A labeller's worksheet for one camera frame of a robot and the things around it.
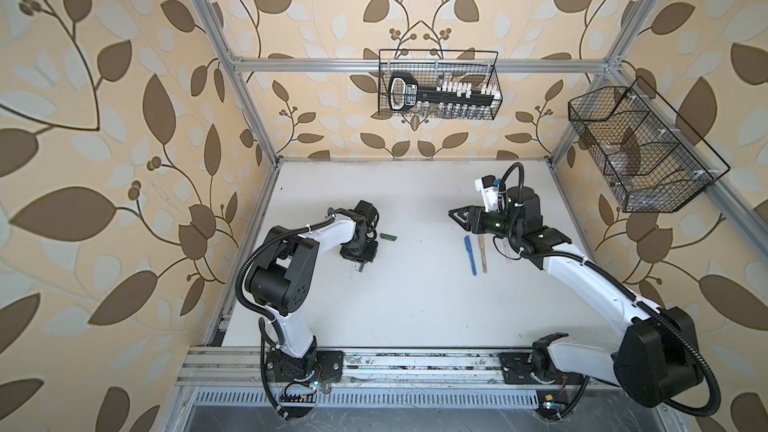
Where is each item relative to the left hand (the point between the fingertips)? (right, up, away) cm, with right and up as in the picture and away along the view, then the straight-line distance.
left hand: (369, 256), depth 93 cm
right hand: (+24, +14, -14) cm, 32 cm away
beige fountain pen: (+37, +1, +1) cm, 37 cm away
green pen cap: (+5, +5, +6) cm, 10 cm away
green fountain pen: (-2, -3, -2) cm, 4 cm away
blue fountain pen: (+33, +1, +3) cm, 33 cm away
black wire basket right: (+71, +28, -21) cm, 80 cm away
